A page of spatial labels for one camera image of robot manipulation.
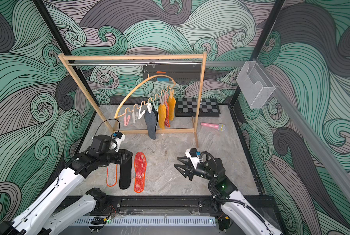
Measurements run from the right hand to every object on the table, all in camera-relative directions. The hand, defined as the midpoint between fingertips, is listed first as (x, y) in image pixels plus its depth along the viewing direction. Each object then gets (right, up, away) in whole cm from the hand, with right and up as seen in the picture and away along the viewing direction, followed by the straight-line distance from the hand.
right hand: (177, 161), depth 71 cm
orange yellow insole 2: (-8, +25, +14) cm, 30 cm away
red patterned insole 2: (-6, +21, +22) cm, 31 cm away
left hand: (-24, +4, +3) cm, 25 cm away
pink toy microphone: (+32, +15, +31) cm, 47 cm away
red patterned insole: (-22, -6, +17) cm, 28 cm away
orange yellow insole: (-3, +31, +17) cm, 35 cm away
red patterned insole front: (-38, -12, +12) cm, 42 cm away
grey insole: (-15, +20, +11) cm, 27 cm away
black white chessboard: (+10, +30, +43) cm, 53 cm away
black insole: (-30, -12, +12) cm, 35 cm away
